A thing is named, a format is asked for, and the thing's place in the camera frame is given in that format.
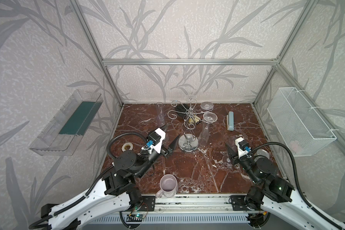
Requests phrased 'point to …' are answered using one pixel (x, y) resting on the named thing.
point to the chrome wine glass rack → (188, 143)
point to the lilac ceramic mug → (168, 185)
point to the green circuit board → (140, 216)
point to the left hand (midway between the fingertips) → (174, 126)
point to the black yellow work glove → (184, 110)
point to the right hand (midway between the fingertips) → (231, 136)
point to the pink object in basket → (294, 145)
